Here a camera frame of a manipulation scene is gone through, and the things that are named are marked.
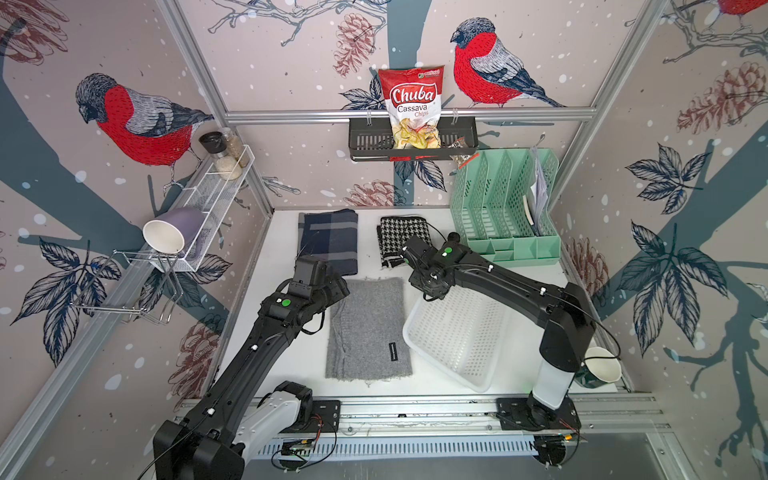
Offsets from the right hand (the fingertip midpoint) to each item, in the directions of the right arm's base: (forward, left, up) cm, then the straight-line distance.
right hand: (416, 284), depth 84 cm
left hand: (-2, +20, +5) cm, 21 cm away
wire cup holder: (-15, +58, +22) cm, 64 cm away
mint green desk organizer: (+41, -33, -5) cm, 53 cm away
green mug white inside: (-18, -48, -7) cm, 52 cm away
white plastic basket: (-9, -14, -12) cm, 20 cm away
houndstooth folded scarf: (+26, +8, -8) cm, 28 cm away
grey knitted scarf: (-12, +13, -9) cm, 20 cm away
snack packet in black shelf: (+33, -13, +20) cm, 41 cm away
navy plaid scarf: (+26, +31, -11) cm, 42 cm away
